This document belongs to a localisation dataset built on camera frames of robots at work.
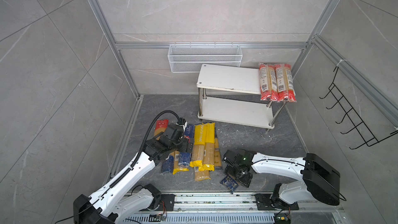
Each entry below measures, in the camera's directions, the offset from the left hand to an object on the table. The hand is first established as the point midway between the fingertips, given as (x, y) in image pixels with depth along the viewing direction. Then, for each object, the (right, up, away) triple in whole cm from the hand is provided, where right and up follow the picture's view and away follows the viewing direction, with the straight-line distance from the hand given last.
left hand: (185, 136), depth 77 cm
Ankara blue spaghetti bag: (-10, -16, +5) cm, 20 cm away
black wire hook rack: (+74, +3, -17) cm, 76 cm away
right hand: (+23, -24, +5) cm, 34 cm away
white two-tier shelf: (+33, +25, +44) cm, 60 cm away
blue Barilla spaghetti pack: (-1, -13, +5) cm, 14 cm away
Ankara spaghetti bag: (+17, -14, +6) cm, 23 cm away
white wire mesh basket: (0, +47, +24) cm, 53 cm away
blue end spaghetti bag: (+22, -24, 0) cm, 33 cm away
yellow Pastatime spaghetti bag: (+7, -6, +11) cm, 14 cm away
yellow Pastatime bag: (+13, -11, +8) cm, 19 cm away
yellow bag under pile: (+8, -21, +3) cm, 23 cm away
